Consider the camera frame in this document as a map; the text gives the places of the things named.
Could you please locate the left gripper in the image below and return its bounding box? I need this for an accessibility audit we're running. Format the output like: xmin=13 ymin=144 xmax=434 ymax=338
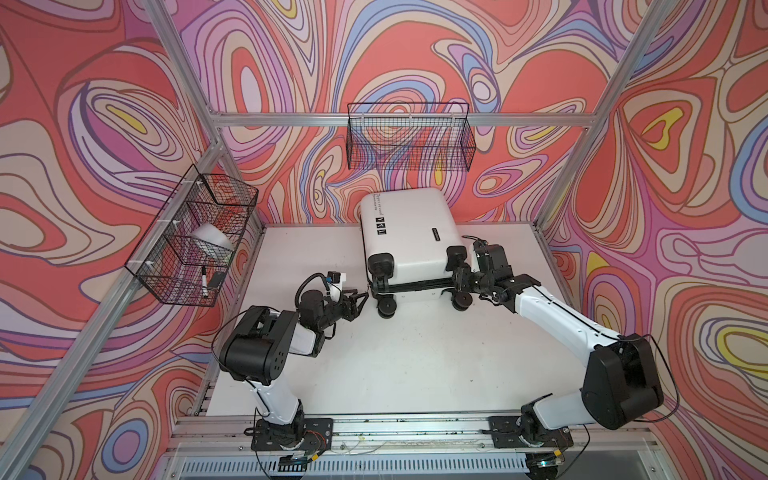
xmin=313 ymin=289 xmax=367 ymax=335

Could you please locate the black and white suitcase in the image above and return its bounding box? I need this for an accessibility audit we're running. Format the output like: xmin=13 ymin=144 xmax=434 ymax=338
xmin=359 ymin=188 xmax=472 ymax=319

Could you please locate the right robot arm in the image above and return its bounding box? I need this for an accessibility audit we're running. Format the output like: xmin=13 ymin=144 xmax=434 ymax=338
xmin=448 ymin=237 xmax=664 ymax=446

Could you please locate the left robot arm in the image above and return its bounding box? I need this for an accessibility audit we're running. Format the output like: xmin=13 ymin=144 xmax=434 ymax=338
xmin=216 ymin=288 xmax=369 ymax=432

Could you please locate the black marker pen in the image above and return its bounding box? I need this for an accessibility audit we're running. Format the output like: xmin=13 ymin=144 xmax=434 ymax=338
xmin=201 ymin=265 xmax=209 ymax=299

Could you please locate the green circuit board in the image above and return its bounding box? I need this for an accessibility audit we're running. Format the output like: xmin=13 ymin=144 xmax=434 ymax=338
xmin=278 ymin=455 xmax=319 ymax=469

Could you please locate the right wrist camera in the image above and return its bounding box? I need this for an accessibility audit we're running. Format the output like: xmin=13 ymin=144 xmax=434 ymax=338
xmin=473 ymin=240 xmax=494 ymax=272

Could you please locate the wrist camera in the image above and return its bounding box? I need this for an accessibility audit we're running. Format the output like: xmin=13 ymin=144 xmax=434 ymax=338
xmin=473 ymin=240 xmax=494 ymax=272
xmin=326 ymin=271 xmax=346 ymax=302

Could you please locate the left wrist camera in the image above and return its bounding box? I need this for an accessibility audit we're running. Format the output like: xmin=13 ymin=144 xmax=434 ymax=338
xmin=326 ymin=271 xmax=346 ymax=302

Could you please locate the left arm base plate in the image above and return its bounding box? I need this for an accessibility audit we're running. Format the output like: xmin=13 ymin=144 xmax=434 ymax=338
xmin=250 ymin=417 xmax=334 ymax=453

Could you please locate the back wall wire basket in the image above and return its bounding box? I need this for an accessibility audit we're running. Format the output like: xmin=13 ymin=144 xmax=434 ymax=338
xmin=346 ymin=100 xmax=477 ymax=172

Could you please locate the wall wire basket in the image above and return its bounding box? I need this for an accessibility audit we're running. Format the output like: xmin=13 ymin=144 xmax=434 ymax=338
xmin=124 ymin=166 xmax=259 ymax=307
xmin=346 ymin=100 xmax=477 ymax=172

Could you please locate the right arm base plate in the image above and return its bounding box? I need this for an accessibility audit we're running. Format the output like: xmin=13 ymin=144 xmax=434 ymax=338
xmin=483 ymin=415 xmax=573 ymax=450

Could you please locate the left wall wire basket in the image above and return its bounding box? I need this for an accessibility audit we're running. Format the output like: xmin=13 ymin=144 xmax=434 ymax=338
xmin=124 ymin=166 xmax=259 ymax=307

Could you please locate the aluminium front rail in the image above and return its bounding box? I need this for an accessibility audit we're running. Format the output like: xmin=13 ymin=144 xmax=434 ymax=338
xmin=167 ymin=412 xmax=662 ymax=455

